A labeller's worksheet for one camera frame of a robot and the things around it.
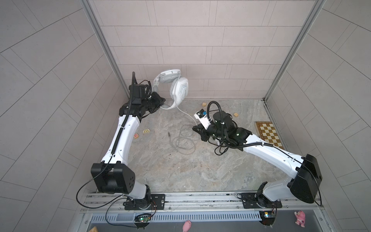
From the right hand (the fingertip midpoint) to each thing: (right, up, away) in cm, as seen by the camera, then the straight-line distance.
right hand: (193, 129), depth 73 cm
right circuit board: (+36, -42, -5) cm, 55 cm away
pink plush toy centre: (-3, -42, -9) cm, 43 cm away
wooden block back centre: (+9, +14, +40) cm, 44 cm away
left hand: (-13, +17, +2) cm, 22 cm away
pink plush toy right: (+49, -39, -7) cm, 63 cm away
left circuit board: (-23, -39, -8) cm, 46 cm away
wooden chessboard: (+49, -5, +22) cm, 54 cm away
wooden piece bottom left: (-44, -43, -10) cm, 62 cm away
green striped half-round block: (-32, -4, +24) cm, 40 cm away
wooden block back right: (+32, +6, +35) cm, 48 cm away
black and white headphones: (+12, -4, -16) cm, 20 cm away
